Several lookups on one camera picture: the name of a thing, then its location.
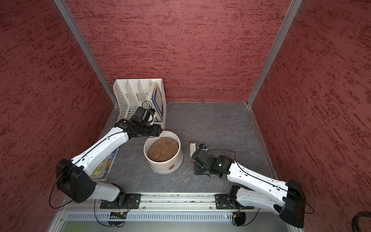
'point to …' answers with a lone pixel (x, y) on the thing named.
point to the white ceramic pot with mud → (164, 152)
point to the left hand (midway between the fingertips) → (155, 132)
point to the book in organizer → (157, 99)
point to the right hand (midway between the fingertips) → (197, 171)
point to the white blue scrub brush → (192, 147)
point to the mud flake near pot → (192, 161)
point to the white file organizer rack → (130, 94)
